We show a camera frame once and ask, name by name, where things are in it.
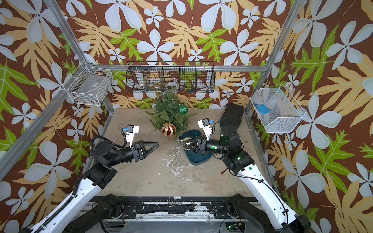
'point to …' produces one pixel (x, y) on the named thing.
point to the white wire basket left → (89, 85)
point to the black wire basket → (170, 76)
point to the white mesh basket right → (275, 110)
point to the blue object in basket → (263, 109)
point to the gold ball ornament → (185, 140)
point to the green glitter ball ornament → (183, 109)
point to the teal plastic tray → (194, 158)
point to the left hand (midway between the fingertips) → (157, 145)
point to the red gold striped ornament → (168, 129)
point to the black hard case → (232, 115)
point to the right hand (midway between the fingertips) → (186, 143)
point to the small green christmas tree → (169, 108)
